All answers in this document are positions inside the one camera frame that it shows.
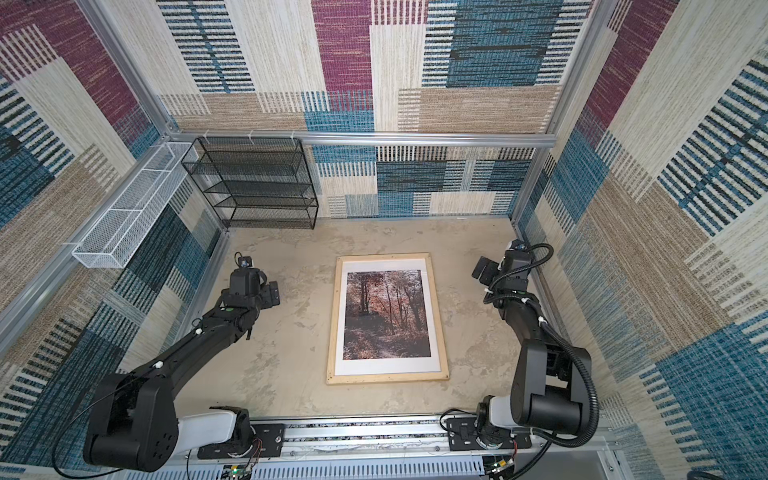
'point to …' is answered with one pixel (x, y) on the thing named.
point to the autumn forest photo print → (385, 315)
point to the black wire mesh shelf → (256, 181)
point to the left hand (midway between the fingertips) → (254, 284)
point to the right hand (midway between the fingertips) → (493, 270)
